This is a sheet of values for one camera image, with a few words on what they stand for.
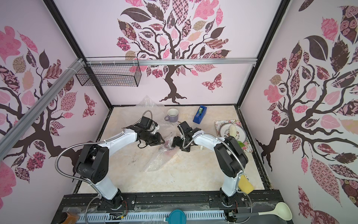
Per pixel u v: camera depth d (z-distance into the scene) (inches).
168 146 34.5
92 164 18.2
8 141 19.6
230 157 19.0
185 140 26.8
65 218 26.9
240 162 17.0
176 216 25.0
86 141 37.2
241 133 39.6
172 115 41.8
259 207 28.3
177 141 32.1
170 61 37.1
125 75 31.7
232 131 38.8
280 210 27.5
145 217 27.4
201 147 35.3
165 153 33.5
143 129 29.2
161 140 33.1
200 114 42.3
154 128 31.2
